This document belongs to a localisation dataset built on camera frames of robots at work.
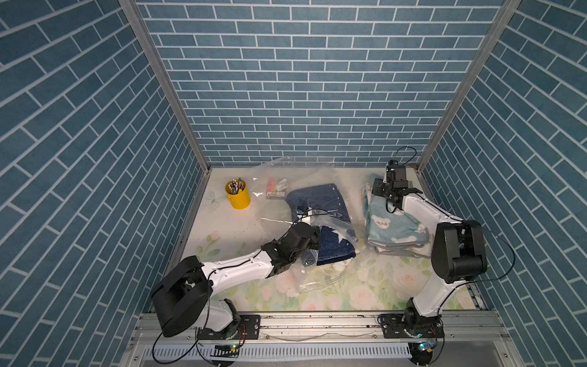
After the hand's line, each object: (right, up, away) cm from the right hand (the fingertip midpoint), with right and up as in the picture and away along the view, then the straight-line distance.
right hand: (382, 184), depth 97 cm
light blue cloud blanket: (-3, -16, -12) cm, 20 cm away
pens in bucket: (-61, -1, -5) cm, 62 cm away
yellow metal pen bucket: (-62, -4, -1) cm, 62 cm away
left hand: (-25, -17, -15) cm, 34 cm away
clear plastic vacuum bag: (-48, -15, +5) cm, 51 cm away
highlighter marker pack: (-47, -2, +12) cm, 49 cm away
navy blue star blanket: (-25, -9, +2) cm, 27 cm away
